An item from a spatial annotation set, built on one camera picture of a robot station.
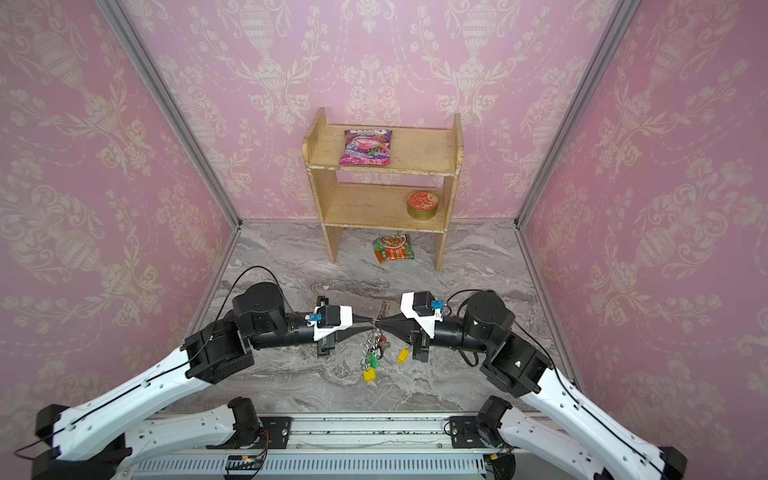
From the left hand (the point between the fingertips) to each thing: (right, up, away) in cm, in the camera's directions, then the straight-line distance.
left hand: (368, 324), depth 55 cm
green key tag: (+1, -6, -1) cm, 6 cm away
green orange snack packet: (+5, +15, +57) cm, 59 cm away
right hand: (+2, +1, 0) cm, 2 cm away
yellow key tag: (0, -10, +1) cm, 10 cm away
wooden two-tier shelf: (+2, +40, +54) cm, 67 cm away
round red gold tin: (+14, +27, +37) cm, 48 cm away
